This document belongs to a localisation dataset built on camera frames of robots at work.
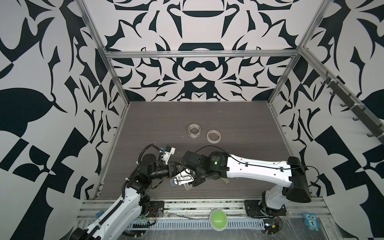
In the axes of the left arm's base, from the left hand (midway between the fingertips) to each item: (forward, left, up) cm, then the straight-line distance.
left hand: (189, 166), depth 72 cm
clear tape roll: (+25, -5, -12) cm, 28 cm away
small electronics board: (-23, -38, -17) cm, 48 cm away
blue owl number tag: (-22, -56, -14) cm, 62 cm away
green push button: (-20, -13, -14) cm, 28 cm away
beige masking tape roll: (+29, -17, -15) cm, 36 cm away
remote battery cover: (-2, -20, -16) cm, 25 cm away
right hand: (-2, +2, 0) cm, 3 cm away
